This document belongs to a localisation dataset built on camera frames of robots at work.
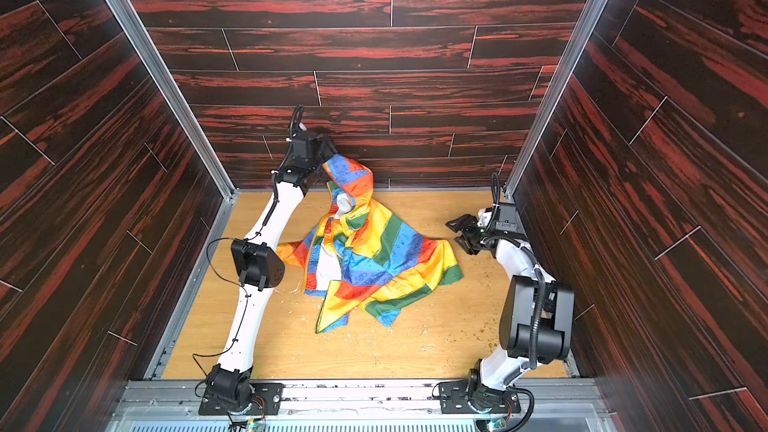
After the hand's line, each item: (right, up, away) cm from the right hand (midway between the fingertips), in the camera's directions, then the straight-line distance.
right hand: (456, 228), depth 92 cm
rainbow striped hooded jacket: (-30, -10, +4) cm, 32 cm away
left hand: (-41, +29, +6) cm, 50 cm away
